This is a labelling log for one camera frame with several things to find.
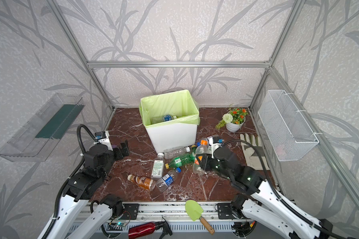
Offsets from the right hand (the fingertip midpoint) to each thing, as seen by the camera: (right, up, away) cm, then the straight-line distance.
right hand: (198, 151), depth 70 cm
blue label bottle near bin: (+8, +7, -9) cm, 14 cm away
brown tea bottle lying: (-27, -18, +7) cm, 33 cm away
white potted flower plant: (+25, +15, +26) cm, 39 cm away
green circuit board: (-39, -35, +1) cm, 52 cm away
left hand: (-37, +7, +1) cm, 38 cm away
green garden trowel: (-2, -31, +4) cm, 31 cm away
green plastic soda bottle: (-9, -8, +17) cm, 21 cm away
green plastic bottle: (-2, -3, +26) cm, 26 cm away
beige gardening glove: (+35, -7, +23) cm, 42 cm away
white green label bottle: (-22, -12, +15) cm, 29 cm away
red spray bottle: (-23, -33, -5) cm, 41 cm away
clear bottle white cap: (-15, -4, +19) cm, 24 cm away
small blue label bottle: (-20, -21, +12) cm, 31 cm away
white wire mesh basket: (+38, +9, -8) cm, 39 cm away
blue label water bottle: (-26, +15, +21) cm, 37 cm away
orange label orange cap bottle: (+2, +2, -2) cm, 4 cm away
